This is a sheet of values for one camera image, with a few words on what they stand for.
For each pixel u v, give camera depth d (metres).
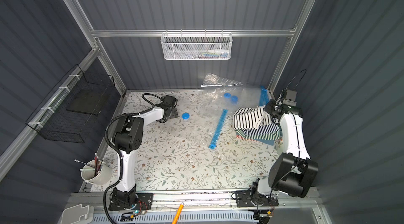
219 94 1.17
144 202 0.72
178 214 0.70
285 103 0.62
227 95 1.15
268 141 0.92
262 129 0.85
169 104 0.85
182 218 0.70
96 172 0.76
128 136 0.58
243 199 0.74
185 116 1.05
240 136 0.95
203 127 1.01
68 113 0.72
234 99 1.13
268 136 0.91
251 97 1.17
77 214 0.65
